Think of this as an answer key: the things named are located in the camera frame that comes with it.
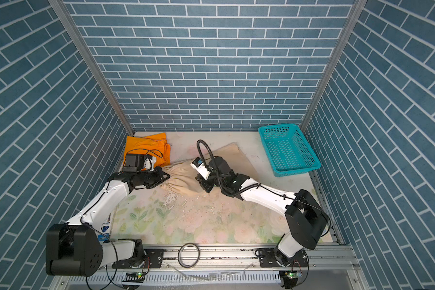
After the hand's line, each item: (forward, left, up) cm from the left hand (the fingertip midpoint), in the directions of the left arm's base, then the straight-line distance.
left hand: (170, 174), depth 84 cm
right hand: (-2, -13, +3) cm, 14 cm away
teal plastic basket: (+24, -67, -12) cm, 72 cm away
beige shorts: (+2, -5, -5) cm, 7 cm away
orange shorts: (+26, +15, -8) cm, 31 cm away
